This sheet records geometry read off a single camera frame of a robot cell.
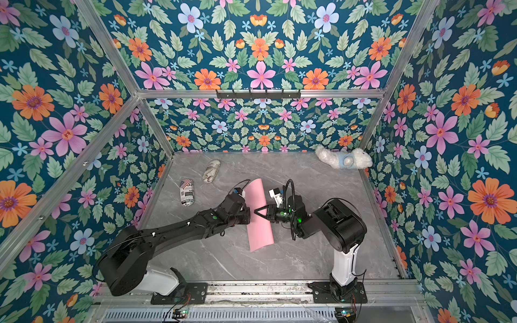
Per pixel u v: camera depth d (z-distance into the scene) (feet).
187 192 3.27
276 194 2.77
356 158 3.49
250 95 2.98
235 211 2.23
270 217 2.61
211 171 3.52
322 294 2.39
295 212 2.36
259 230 2.70
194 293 2.42
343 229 1.71
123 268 1.39
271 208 2.64
